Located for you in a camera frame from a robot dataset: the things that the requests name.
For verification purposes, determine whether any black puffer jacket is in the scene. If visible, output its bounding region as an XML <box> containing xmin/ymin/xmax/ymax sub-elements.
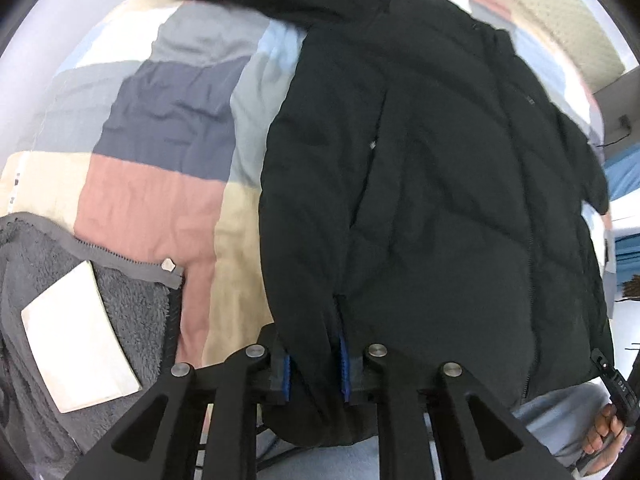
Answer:
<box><xmin>150</xmin><ymin>0</ymin><xmax>616</xmax><ymax>449</ymax></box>

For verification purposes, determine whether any person's right hand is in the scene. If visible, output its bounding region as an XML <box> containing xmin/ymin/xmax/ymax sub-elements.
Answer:
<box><xmin>582</xmin><ymin>404</ymin><xmax>628</xmax><ymax>474</ymax></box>

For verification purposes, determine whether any white label patch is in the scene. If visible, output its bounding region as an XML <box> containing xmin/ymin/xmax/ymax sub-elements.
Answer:
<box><xmin>21</xmin><ymin>261</ymin><xmax>141</xmax><ymax>414</ymax></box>

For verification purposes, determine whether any grey fleece jacket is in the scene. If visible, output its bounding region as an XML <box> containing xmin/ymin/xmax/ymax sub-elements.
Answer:
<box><xmin>1</xmin><ymin>212</ymin><xmax>183</xmax><ymax>479</ymax></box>

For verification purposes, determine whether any blue cloth on shelf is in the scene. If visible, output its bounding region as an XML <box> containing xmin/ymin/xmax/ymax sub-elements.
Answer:
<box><xmin>604</xmin><ymin>144</ymin><xmax>640</xmax><ymax>200</ymax></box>

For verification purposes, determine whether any plaid patchwork quilt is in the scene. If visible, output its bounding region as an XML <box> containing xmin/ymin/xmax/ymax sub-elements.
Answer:
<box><xmin>0</xmin><ymin>0</ymin><xmax>622</xmax><ymax>376</ymax></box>

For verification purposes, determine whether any grey bedside cabinet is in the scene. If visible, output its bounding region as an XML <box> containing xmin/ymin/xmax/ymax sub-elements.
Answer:
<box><xmin>596</xmin><ymin>67</ymin><xmax>639</xmax><ymax>159</ymax></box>

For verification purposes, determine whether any cream quilted headboard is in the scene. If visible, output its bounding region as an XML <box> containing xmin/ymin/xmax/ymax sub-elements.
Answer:
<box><xmin>501</xmin><ymin>0</ymin><xmax>638</xmax><ymax>92</ymax></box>

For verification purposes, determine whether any black charger with cable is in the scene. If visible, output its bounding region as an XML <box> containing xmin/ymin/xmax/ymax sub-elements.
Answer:
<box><xmin>600</xmin><ymin>114</ymin><xmax>632</xmax><ymax>148</ymax></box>

